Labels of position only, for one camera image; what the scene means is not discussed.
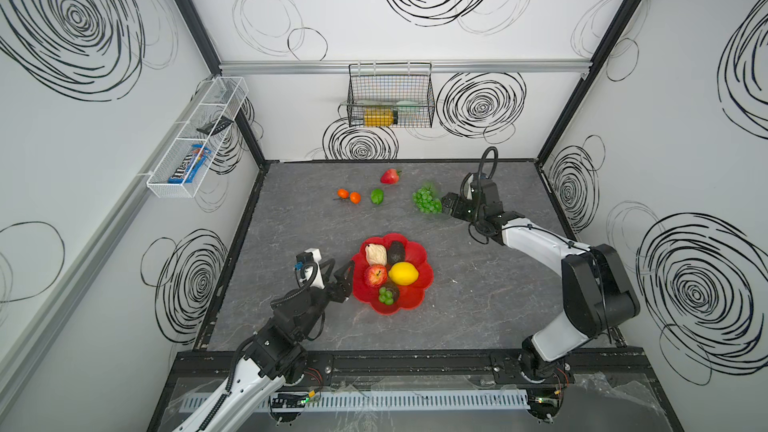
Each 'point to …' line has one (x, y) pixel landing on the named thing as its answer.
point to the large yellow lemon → (403, 273)
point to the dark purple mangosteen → (394, 289)
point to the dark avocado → (395, 252)
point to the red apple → (376, 275)
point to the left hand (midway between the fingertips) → (346, 263)
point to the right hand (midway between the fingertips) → (454, 200)
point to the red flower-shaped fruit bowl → (410, 296)
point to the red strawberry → (390, 177)
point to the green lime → (377, 196)
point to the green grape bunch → (425, 202)
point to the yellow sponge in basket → (378, 117)
